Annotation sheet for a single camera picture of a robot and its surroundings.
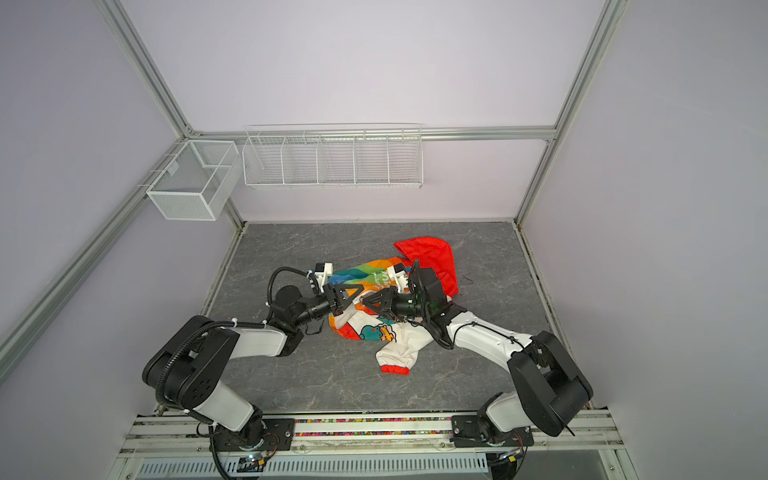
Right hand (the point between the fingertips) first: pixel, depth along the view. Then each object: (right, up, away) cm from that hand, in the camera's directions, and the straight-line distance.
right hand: (363, 306), depth 77 cm
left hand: (0, +3, +2) cm, 4 cm away
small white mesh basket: (-58, +39, +24) cm, 74 cm away
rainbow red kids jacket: (-2, -8, +15) cm, 17 cm away
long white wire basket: (-12, +46, +23) cm, 53 cm away
